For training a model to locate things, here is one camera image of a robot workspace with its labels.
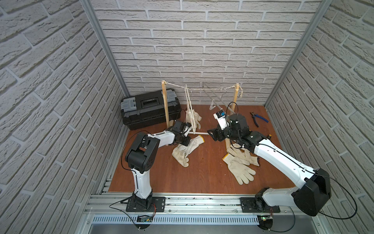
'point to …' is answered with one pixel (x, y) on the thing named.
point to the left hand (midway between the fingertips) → (190, 139)
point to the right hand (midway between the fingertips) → (215, 128)
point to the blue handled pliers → (253, 115)
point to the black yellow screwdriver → (269, 136)
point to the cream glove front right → (238, 167)
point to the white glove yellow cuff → (195, 142)
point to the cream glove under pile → (179, 153)
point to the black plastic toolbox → (148, 110)
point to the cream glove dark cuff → (197, 118)
